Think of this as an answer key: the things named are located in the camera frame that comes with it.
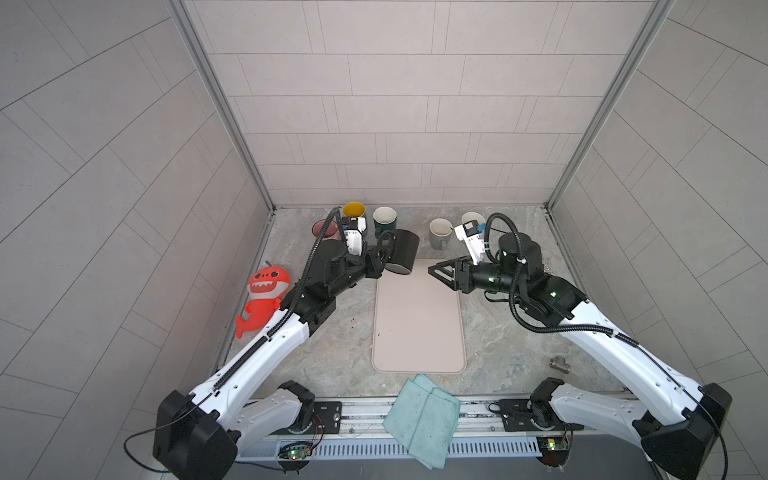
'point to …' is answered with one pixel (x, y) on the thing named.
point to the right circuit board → (554, 449)
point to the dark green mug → (385, 219)
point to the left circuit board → (294, 456)
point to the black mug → (404, 252)
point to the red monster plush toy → (266, 288)
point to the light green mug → (472, 216)
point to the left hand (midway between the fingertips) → (398, 247)
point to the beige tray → (417, 323)
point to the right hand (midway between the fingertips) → (434, 273)
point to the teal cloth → (424, 419)
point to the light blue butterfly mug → (354, 209)
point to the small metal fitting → (559, 363)
